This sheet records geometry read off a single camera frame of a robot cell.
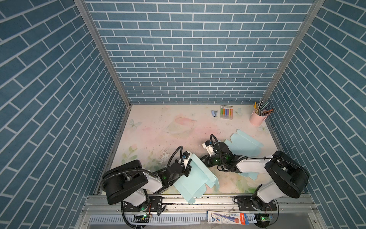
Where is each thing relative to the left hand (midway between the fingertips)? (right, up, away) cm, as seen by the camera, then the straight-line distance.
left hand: (192, 160), depth 84 cm
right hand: (+3, 0, +1) cm, 3 cm away
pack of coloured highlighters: (+28, +30, +30) cm, 51 cm away
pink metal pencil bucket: (+48, +23, +20) cm, 57 cm away
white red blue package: (+16, -24, -15) cm, 32 cm away
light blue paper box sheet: (+1, -13, -3) cm, 14 cm away
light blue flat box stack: (+35, +7, +14) cm, 38 cm away
